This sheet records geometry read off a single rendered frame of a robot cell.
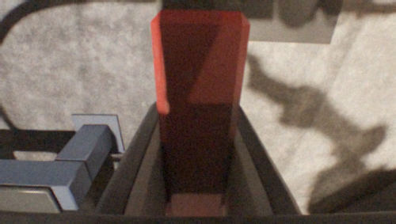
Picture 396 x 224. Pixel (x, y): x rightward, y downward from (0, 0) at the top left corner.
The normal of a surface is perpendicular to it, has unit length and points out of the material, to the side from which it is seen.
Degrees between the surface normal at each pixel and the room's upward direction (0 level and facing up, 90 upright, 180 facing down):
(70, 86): 0
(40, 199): 0
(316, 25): 0
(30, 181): 90
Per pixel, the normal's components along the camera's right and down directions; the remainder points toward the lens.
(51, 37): 0.01, 0.50
